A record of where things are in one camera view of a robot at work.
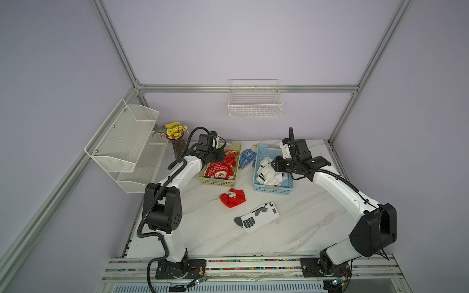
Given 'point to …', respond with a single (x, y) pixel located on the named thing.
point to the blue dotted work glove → (247, 157)
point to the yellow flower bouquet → (172, 130)
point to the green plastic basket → (234, 146)
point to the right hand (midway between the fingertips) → (275, 166)
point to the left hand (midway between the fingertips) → (222, 155)
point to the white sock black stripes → (267, 174)
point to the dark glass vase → (179, 146)
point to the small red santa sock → (234, 198)
